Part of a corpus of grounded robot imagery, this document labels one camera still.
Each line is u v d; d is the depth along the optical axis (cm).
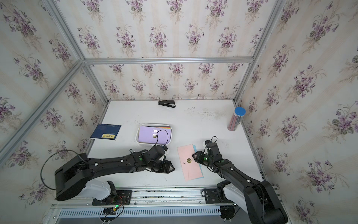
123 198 72
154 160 65
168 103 115
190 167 84
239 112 87
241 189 48
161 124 98
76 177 41
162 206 72
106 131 100
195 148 93
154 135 93
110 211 72
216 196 73
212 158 68
